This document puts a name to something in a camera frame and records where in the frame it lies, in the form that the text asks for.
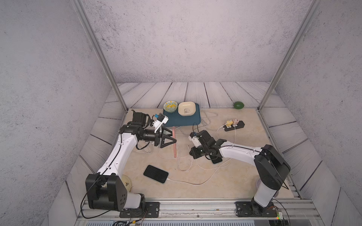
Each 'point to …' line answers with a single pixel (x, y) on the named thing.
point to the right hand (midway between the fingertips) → (190, 153)
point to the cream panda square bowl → (186, 108)
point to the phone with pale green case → (216, 160)
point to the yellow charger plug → (229, 124)
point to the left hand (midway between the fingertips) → (174, 138)
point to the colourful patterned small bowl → (170, 106)
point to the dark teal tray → (175, 119)
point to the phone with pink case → (175, 143)
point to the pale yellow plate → (126, 182)
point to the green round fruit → (238, 105)
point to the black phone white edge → (156, 173)
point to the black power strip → (241, 125)
